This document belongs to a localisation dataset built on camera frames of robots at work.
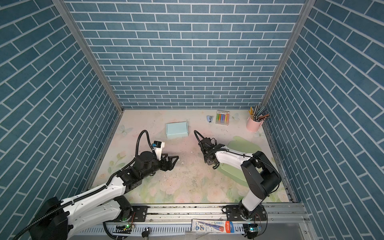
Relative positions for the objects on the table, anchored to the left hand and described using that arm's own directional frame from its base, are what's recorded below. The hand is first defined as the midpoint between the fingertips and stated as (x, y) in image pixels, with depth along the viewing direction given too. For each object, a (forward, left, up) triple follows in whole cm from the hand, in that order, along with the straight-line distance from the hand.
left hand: (174, 157), depth 79 cm
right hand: (+6, -23, -11) cm, 26 cm away
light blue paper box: (+25, +2, -9) cm, 27 cm away
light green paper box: (+16, -42, -14) cm, 47 cm away
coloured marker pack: (+39, -33, -11) cm, 52 cm away
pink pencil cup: (+27, -53, -7) cm, 60 cm away
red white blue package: (-30, -19, -11) cm, 37 cm away
